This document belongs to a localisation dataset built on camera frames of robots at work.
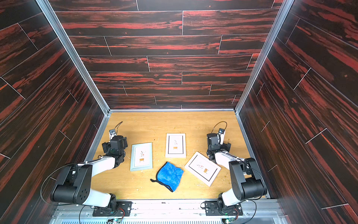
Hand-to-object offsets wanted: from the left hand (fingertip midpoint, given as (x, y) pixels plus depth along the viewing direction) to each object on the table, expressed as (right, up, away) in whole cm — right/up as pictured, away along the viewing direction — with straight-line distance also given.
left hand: (115, 140), depth 92 cm
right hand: (+73, -1, 0) cm, 73 cm away
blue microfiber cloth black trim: (+37, -19, -11) cm, 43 cm away
